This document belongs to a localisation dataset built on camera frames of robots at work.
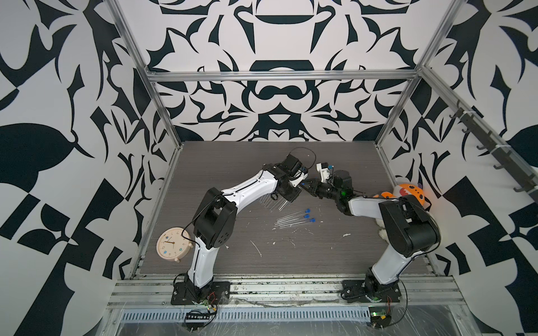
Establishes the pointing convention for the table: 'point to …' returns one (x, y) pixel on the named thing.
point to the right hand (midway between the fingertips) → (300, 180)
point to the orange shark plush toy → (404, 189)
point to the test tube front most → (296, 223)
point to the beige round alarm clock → (173, 243)
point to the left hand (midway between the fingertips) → (292, 189)
